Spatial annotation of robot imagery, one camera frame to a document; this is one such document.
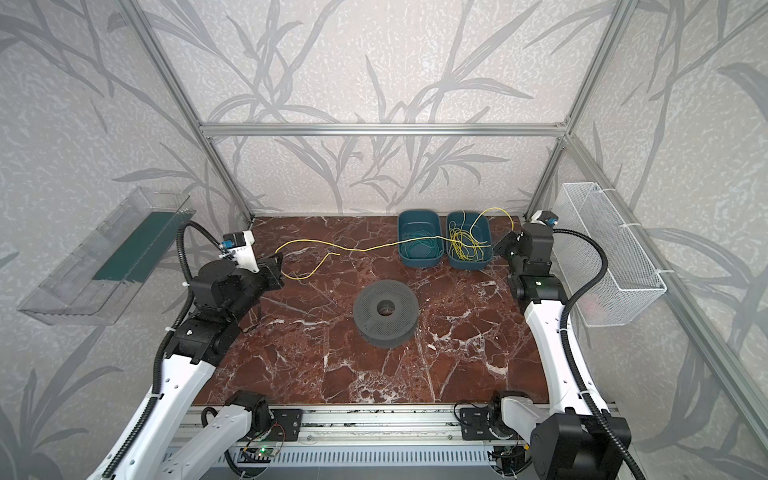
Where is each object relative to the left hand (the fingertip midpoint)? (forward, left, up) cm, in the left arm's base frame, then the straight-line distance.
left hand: (285, 244), depth 70 cm
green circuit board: (-39, +7, -34) cm, 52 cm away
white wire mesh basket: (-12, -74, +4) cm, 75 cm away
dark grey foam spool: (-10, -22, -26) cm, 36 cm away
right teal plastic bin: (+27, -53, -31) cm, 67 cm away
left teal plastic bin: (+35, -35, -31) cm, 59 cm away
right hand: (+9, -56, -1) cm, 56 cm away
